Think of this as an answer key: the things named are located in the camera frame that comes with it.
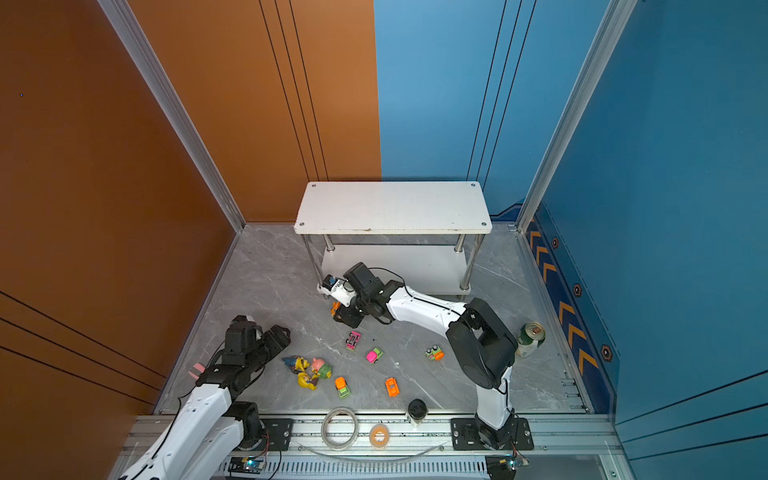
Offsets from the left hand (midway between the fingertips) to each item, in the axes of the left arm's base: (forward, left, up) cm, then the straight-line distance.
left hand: (282, 334), depth 87 cm
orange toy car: (-14, -33, -2) cm, 35 cm away
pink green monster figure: (-10, -14, 0) cm, 17 cm away
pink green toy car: (-5, -27, -1) cm, 28 cm away
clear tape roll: (-24, -16, -5) cm, 29 cm away
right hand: (+5, -17, +5) cm, 18 cm away
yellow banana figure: (-13, -9, -1) cm, 15 cm away
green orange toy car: (-4, -45, -1) cm, 45 cm away
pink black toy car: (-1, -21, -1) cm, 21 cm away
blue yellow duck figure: (-8, -6, -1) cm, 10 cm away
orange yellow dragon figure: (+5, -16, +9) cm, 19 cm away
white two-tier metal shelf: (+44, -46, -4) cm, 64 cm away
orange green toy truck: (-13, -19, -1) cm, 23 cm away
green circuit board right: (-30, -59, -4) cm, 67 cm away
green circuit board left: (-31, +2, -5) cm, 31 cm away
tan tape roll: (-24, -29, -6) cm, 38 cm away
